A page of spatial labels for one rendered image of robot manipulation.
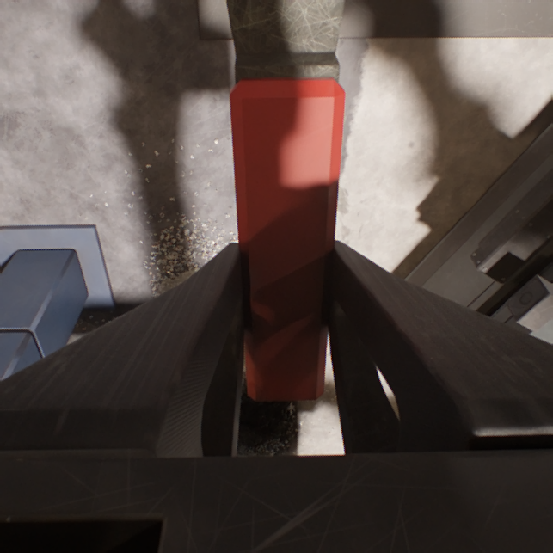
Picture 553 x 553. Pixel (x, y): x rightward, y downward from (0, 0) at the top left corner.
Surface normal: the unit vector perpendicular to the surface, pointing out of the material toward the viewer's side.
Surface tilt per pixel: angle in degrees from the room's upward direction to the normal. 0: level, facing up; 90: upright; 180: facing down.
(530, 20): 0
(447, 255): 90
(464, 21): 0
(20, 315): 90
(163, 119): 0
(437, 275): 90
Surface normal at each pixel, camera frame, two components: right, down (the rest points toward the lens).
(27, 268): 0.00, -0.81
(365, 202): 0.02, 0.59
